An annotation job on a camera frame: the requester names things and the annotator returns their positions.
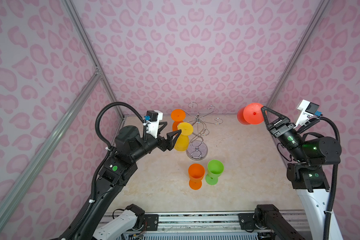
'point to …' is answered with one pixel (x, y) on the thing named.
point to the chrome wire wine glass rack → (197, 149)
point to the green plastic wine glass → (215, 169)
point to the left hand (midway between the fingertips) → (173, 125)
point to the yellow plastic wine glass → (186, 129)
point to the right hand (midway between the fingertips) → (261, 110)
